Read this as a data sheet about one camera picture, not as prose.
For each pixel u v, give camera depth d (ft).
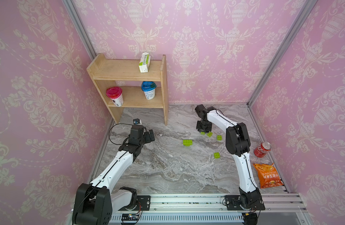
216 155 2.93
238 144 2.00
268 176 2.56
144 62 2.49
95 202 1.29
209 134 3.28
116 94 2.73
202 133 3.28
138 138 2.08
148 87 2.88
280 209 2.48
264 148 2.73
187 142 3.10
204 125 2.87
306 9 2.29
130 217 2.38
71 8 2.31
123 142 2.11
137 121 2.48
